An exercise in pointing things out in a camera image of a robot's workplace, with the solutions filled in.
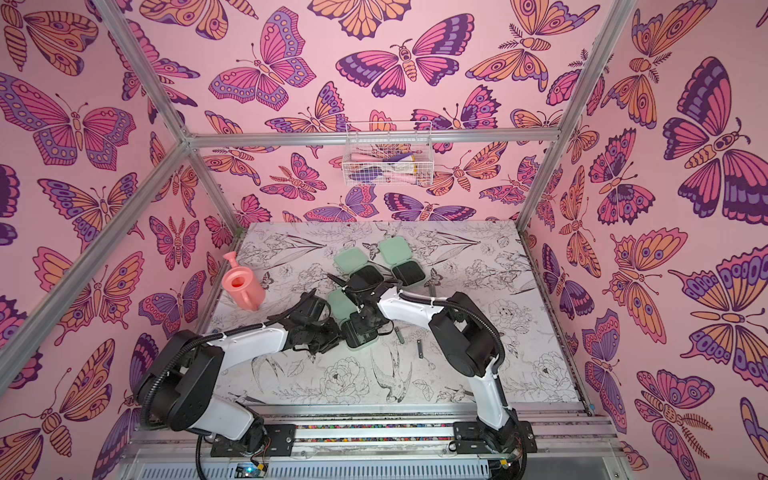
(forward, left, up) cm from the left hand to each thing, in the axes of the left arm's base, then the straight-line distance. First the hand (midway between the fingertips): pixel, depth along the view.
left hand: (348, 336), depth 90 cm
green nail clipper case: (-2, -3, +7) cm, 8 cm away
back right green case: (+35, -15, -1) cm, 38 cm away
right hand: (+4, -4, 0) cm, 6 cm away
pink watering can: (+11, +32, +11) cm, 35 cm away
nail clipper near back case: (+18, -27, -2) cm, 32 cm away
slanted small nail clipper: (+1, -15, -1) cm, 16 cm away
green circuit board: (-33, +21, -4) cm, 39 cm away
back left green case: (+24, -3, -1) cm, 24 cm away
